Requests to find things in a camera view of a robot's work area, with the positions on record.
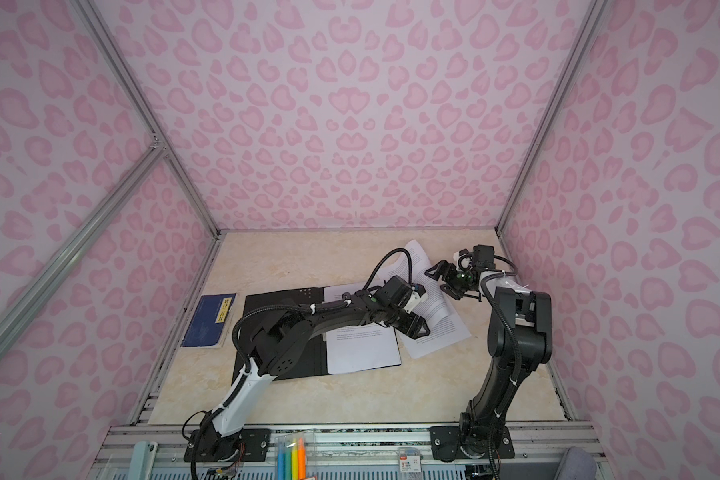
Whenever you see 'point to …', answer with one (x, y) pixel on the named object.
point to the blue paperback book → (208, 327)
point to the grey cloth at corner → (577, 464)
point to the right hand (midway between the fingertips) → (436, 274)
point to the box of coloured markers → (291, 456)
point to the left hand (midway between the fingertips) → (424, 327)
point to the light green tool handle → (143, 459)
